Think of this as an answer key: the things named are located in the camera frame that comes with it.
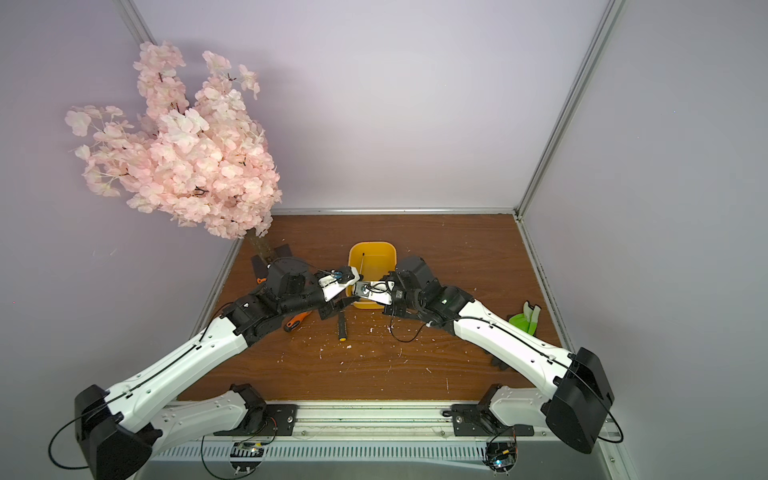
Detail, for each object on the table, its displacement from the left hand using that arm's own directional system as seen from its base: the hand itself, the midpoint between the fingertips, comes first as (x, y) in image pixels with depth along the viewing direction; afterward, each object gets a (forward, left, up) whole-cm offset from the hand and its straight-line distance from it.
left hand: (356, 286), depth 72 cm
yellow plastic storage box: (+23, -1, -22) cm, 32 cm away
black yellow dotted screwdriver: (-1, +7, -21) cm, 23 cm away
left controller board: (-33, +27, -27) cm, 51 cm away
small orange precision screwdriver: (+14, +36, -21) cm, 44 cm away
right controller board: (-32, -35, -25) cm, 53 cm away
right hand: (+3, -5, -1) cm, 6 cm away
